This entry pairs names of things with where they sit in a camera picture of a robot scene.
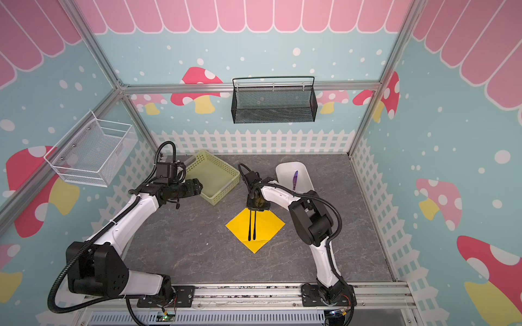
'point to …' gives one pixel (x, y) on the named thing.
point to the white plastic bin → (285, 174)
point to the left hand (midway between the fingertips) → (194, 190)
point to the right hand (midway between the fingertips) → (252, 207)
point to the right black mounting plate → (310, 297)
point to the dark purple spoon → (249, 230)
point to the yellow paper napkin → (267, 225)
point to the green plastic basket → (217, 177)
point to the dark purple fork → (254, 232)
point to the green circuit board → (162, 317)
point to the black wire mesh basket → (273, 100)
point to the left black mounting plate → (183, 296)
